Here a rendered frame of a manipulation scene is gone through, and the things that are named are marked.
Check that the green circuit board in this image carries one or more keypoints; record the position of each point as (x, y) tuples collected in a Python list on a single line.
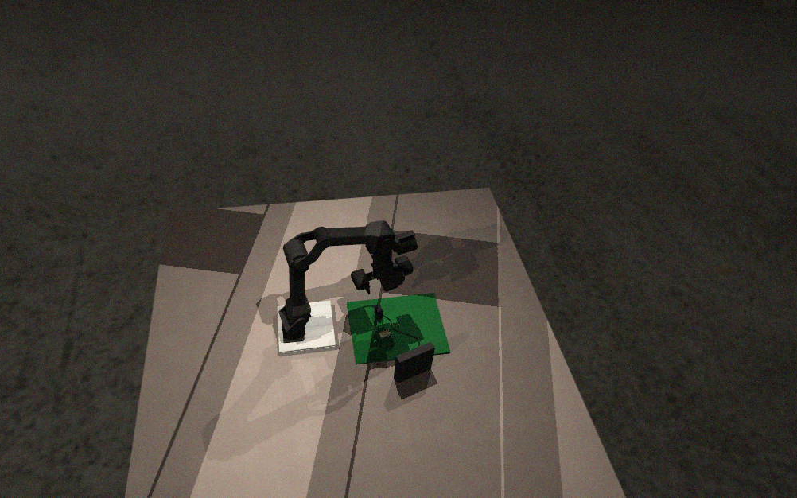
[(374, 340)]

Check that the black square fan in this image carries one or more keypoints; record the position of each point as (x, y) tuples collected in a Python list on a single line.
[(413, 362)]

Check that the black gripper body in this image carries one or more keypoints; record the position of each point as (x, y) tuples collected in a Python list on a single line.
[(361, 280)]

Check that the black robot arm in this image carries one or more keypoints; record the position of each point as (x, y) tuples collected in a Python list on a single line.
[(380, 240)]

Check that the black cable with plug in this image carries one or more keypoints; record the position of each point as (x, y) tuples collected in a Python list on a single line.
[(379, 313)]

